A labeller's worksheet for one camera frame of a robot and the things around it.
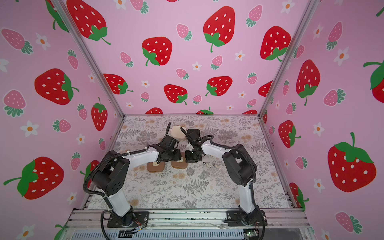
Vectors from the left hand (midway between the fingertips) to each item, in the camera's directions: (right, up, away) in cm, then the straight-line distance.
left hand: (180, 156), depth 96 cm
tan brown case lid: (-13, -7, -5) cm, 15 cm away
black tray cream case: (+9, +16, -15) cm, 24 cm away
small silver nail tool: (+19, -5, -3) cm, 19 cm away
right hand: (+3, -4, -4) cm, 6 cm away
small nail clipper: (+24, -6, -3) cm, 25 cm away
